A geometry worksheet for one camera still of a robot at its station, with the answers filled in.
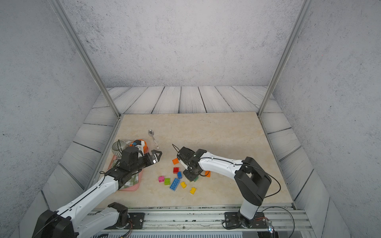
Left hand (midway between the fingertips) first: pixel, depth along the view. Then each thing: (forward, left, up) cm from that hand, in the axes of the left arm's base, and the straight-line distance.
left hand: (158, 155), depth 83 cm
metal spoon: (+25, +11, -12) cm, 30 cm away
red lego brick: (-4, -8, -11) cm, 15 cm away
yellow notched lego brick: (-15, -19, -13) cm, 27 cm away
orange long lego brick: (+3, -8, -13) cm, 15 cm away
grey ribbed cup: (+13, +30, -10) cm, 34 cm away
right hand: (-8, -18, -8) cm, 22 cm away
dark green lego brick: (-13, -20, -2) cm, 24 cm away
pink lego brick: (-9, 0, -12) cm, 15 cm away
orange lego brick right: (-14, -26, +4) cm, 30 cm away
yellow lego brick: (-12, -13, -13) cm, 22 cm away
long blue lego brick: (-12, -8, -11) cm, 18 cm away
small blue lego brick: (-7, -11, -11) cm, 17 cm away
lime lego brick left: (-10, -4, -12) cm, 16 cm away
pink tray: (+6, +31, -13) cm, 34 cm away
